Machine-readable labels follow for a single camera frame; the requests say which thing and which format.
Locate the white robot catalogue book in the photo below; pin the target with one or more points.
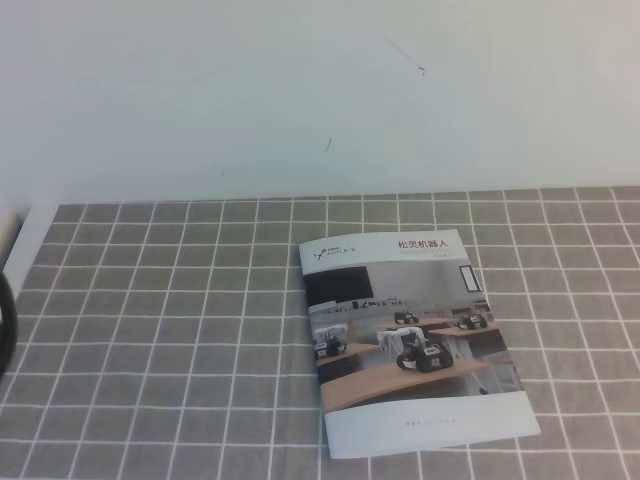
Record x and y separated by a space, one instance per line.
408 352

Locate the grey checked tablecloth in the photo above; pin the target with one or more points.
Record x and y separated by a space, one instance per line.
169 340

